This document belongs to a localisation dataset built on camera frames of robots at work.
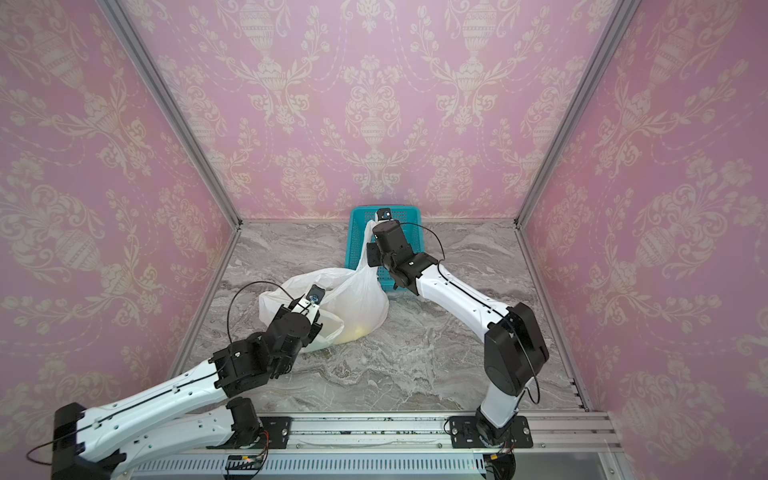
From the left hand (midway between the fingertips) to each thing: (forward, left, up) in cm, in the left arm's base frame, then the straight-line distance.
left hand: (311, 301), depth 74 cm
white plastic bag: (+4, -10, -8) cm, 14 cm away
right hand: (+19, -16, +2) cm, 25 cm away
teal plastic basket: (+44, -27, -14) cm, 53 cm away
